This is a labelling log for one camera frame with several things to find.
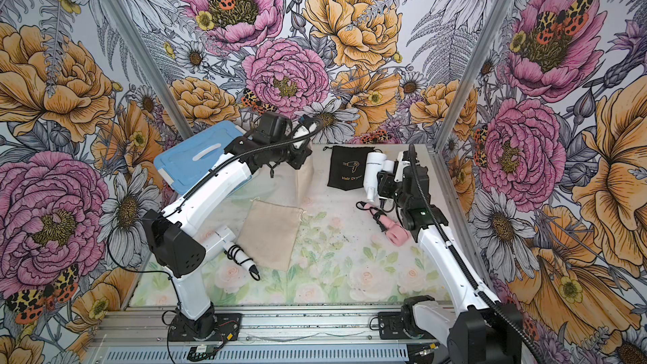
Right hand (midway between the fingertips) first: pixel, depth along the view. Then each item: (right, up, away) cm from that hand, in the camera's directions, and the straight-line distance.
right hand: (381, 179), depth 81 cm
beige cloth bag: (-25, +1, +6) cm, 25 cm away
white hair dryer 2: (-54, -21, +7) cm, 58 cm away
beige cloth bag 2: (-38, -20, +11) cm, 44 cm away
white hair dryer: (-1, +6, +1) cm, 6 cm away
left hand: (-23, +7, 0) cm, 24 cm away
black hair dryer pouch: (-9, +4, +34) cm, 35 cm away
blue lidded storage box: (-67, +6, +10) cm, 68 cm away
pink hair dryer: (+6, -19, +6) cm, 21 cm away
